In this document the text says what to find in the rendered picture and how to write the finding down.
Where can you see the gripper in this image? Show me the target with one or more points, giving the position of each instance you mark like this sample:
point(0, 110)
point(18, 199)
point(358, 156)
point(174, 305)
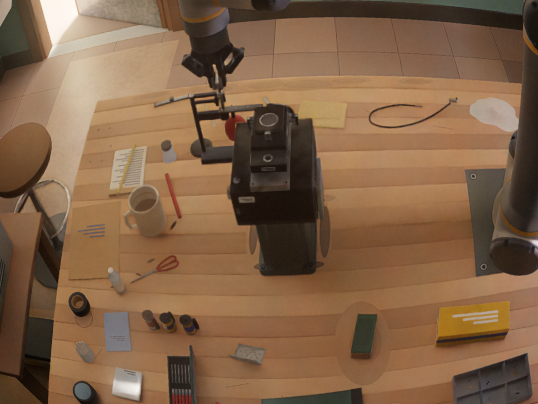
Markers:
point(210, 40)

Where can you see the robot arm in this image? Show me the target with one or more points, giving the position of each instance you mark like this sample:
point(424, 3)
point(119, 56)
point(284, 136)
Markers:
point(521, 126)

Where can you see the small grey catch cap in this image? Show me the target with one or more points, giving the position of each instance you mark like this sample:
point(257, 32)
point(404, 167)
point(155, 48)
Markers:
point(267, 135)

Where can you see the black waist-level finder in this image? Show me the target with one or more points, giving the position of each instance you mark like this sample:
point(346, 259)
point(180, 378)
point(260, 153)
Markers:
point(269, 147)

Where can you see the green rest block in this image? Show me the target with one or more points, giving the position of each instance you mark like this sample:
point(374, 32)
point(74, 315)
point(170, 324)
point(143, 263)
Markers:
point(364, 334)

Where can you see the grey metal rod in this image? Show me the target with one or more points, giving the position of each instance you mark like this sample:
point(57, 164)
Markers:
point(172, 101)

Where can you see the red rubber ball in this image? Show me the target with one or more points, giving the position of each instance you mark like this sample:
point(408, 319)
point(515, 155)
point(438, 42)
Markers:
point(233, 128)

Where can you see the small grey capped bottle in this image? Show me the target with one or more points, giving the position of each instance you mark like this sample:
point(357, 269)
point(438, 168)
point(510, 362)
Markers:
point(168, 152)

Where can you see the grey rug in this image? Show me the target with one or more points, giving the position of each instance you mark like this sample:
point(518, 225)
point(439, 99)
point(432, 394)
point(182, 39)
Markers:
point(122, 10)

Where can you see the yellow cloth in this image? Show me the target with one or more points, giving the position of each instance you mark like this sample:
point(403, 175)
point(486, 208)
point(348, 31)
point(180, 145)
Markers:
point(322, 113)

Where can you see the white lined notepad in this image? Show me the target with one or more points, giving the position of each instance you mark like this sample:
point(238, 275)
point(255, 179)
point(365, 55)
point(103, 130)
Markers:
point(134, 168)

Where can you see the yellow pencil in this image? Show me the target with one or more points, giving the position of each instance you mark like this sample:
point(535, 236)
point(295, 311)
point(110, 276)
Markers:
point(126, 168)

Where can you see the red pencil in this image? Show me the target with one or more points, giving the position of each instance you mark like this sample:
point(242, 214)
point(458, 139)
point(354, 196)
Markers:
point(173, 196)

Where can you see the white mug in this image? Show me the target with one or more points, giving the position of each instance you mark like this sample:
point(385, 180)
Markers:
point(147, 214)

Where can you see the small dark screw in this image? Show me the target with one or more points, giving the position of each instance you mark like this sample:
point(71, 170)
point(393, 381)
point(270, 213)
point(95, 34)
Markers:
point(173, 224)

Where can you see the brown round stool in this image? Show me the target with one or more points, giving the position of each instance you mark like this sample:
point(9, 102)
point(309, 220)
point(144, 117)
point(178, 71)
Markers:
point(23, 157)

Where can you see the brown cardboard sheet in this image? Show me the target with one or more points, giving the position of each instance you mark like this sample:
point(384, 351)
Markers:
point(94, 248)

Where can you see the white plastic bottle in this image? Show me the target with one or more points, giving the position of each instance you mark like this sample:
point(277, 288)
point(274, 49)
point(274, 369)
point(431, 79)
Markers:
point(117, 281)

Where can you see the blue yellow film canister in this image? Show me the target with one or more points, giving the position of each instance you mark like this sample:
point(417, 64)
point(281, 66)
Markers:
point(167, 322)
point(189, 325)

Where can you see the grey red film canister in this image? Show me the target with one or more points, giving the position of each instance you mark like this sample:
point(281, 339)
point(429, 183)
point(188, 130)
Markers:
point(150, 320)

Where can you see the black tape roll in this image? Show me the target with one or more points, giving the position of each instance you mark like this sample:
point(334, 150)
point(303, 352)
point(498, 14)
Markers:
point(79, 304)

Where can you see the white cloth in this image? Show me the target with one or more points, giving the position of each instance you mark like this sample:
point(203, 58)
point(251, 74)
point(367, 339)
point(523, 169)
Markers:
point(494, 113)

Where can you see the light blue card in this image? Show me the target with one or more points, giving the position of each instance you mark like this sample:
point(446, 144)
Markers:
point(117, 331)

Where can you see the grey base sheet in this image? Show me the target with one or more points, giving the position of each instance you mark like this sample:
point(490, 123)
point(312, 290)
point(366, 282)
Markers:
point(483, 210)

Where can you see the tan oval mat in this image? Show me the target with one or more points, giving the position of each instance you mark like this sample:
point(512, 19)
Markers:
point(342, 349)

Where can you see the black screwdriver set case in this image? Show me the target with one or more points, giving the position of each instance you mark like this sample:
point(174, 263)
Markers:
point(180, 378)

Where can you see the dark green mat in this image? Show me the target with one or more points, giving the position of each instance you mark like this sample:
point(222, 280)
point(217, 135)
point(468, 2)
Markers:
point(311, 397)

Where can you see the black round tin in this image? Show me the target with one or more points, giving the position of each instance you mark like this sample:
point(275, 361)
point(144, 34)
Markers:
point(84, 393)

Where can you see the yellow box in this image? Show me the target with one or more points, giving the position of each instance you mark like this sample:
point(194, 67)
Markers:
point(470, 326)

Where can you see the grey compartment tray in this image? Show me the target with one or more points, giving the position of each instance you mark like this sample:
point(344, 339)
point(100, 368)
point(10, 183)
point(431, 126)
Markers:
point(492, 384)

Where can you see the black frame stand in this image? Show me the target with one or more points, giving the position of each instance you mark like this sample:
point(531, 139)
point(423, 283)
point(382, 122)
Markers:
point(197, 126)

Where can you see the black box camera body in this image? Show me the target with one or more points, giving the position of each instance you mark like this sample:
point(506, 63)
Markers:
point(294, 185)

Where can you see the wooden door frame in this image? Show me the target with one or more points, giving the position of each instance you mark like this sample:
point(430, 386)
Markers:
point(35, 25)

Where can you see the dark green camera pedestal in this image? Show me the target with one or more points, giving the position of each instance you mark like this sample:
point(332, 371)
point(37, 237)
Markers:
point(286, 248)

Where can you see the grey metal bracket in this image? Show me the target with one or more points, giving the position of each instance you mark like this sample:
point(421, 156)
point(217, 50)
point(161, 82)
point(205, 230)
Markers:
point(248, 354)

